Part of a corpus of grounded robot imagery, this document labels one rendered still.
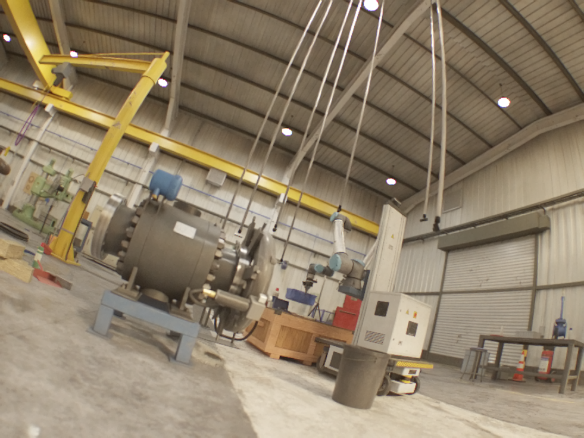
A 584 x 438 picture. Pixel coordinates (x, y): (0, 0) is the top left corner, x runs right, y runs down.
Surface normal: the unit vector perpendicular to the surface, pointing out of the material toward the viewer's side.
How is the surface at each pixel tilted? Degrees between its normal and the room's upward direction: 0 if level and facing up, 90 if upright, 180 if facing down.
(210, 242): 65
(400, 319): 90
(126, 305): 90
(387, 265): 90
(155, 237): 85
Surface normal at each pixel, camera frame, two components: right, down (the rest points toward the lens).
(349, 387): -0.53, -0.36
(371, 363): 0.04, -0.25
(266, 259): 0.50, -0.48
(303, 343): 0.42, -0.17
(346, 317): -0.18, -0.36
